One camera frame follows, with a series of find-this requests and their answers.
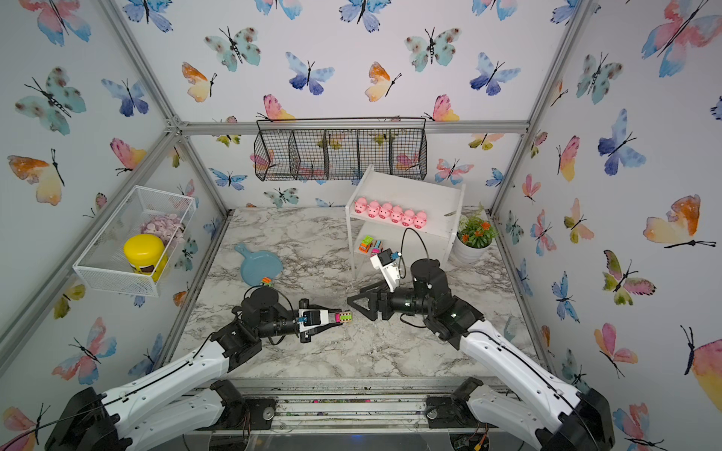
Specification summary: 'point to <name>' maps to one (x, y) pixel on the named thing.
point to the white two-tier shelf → (416, 219)
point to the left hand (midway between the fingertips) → (340, 312)
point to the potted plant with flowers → (474, 237)
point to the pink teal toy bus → (376, 247)
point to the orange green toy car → (366, 243)
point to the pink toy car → (343, 317)
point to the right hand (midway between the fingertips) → (358, 297)
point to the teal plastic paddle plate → (257, 265)
